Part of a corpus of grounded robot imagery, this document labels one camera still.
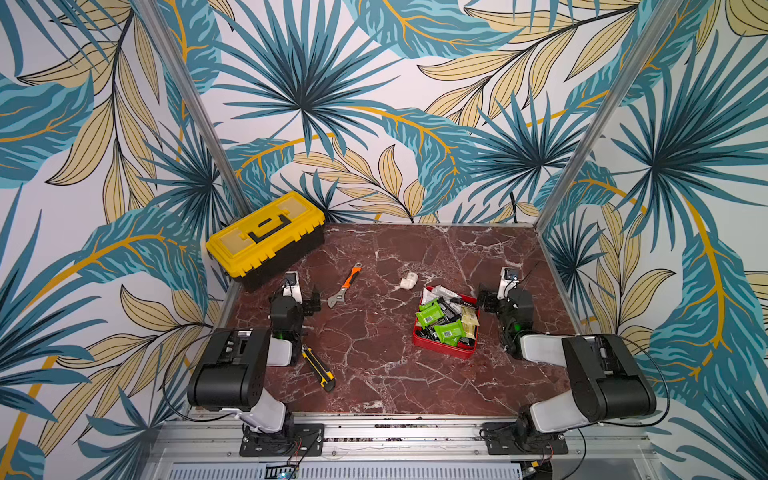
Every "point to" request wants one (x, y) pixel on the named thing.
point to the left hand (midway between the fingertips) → (299, 288)
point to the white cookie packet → (436, 293)
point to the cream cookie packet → (469, 320)
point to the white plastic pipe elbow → (410, 281)
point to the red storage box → (462, 350)
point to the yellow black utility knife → (325, 376)
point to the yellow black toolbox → (268, 241)
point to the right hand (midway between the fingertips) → (499, 284)
